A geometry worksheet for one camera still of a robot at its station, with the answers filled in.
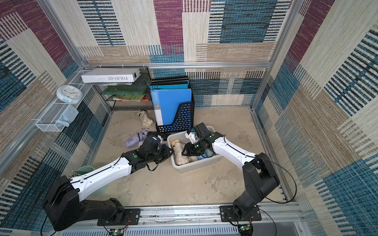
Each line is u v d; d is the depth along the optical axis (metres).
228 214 0.74
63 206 0.40
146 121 1.05
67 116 0.68
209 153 0.89
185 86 0.94
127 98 0.99
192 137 0.79
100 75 0.78
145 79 0.96
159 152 0.66
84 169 0.76
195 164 0.77
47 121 0.66
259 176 0.44
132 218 0.73
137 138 0.99
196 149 0.73
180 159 0.80
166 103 0.89
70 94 0.76
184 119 0.97
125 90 0.98
